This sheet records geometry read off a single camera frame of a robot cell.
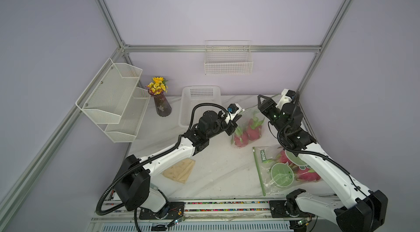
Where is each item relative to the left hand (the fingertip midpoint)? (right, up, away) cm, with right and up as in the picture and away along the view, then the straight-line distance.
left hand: (238, 115), depth 74 cm
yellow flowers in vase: (-44, +15, +18) cm, 50 cm away
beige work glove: (-29, -30, +12) cm, 43 cm away
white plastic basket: (-27, +13, +41) cm, 51 cm away
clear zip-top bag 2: (+22, -28, +6) cm, 35 cm away
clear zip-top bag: (+3, -3, 0) cm, 4 cm away
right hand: (+10, +7, -1) cm, 12 cm away
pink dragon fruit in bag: (+3, -12, +10) cm, 16 cm away
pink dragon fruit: (+11, -7, +13) cm, 19 cm away
